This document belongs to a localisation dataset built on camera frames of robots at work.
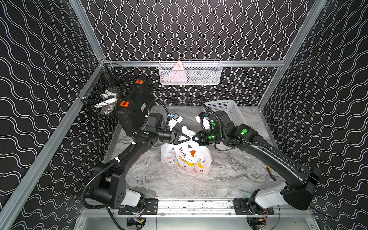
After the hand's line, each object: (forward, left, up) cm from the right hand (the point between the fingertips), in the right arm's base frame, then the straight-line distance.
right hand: (192, 137), depth 69 cm
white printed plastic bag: (-6, +2, -6) cm, 9 cm away
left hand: (+2, +2, -2) cm, 4 cm away
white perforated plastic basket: (+44, -30, -21) cm, 57 cm away
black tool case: (+23, +37, -5) cm, 43 cm away
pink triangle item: (+42, +8, +8) cm, 44 cm away
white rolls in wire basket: (+14, +44, +6) cm, 47 cm away
